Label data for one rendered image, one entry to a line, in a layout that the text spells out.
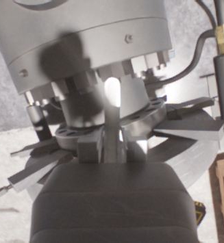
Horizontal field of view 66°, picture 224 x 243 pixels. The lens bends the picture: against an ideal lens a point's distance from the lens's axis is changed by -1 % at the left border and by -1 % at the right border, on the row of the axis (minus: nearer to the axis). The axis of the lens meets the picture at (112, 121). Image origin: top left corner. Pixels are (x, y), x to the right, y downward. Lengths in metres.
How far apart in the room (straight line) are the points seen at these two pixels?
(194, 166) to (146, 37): 0.34
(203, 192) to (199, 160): 1.30
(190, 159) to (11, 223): 2.02
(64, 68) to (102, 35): 0.11
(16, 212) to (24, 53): 1.81
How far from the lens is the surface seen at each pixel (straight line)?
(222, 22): 0.60
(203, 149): 0.51
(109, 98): 0.16
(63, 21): 0.45
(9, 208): 2.14
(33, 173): 0.55
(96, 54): 0.43
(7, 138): 1.73
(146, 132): 0.55
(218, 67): 0.59
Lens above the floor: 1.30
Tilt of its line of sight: 73 degrees down
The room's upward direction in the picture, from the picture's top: 165 degrees counter-clockwise
